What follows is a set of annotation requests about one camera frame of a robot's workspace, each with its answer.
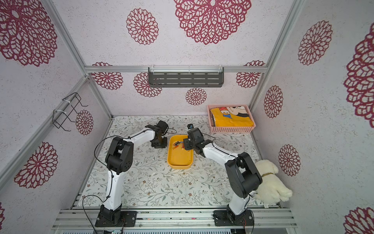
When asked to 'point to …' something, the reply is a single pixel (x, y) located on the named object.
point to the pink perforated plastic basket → (209, 107)
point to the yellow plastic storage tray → (178, 157)
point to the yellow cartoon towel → (231, 119)
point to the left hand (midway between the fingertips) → (163, 146)
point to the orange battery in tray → (175, 146)
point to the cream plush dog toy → (272, 190)
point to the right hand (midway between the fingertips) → (186, 139)
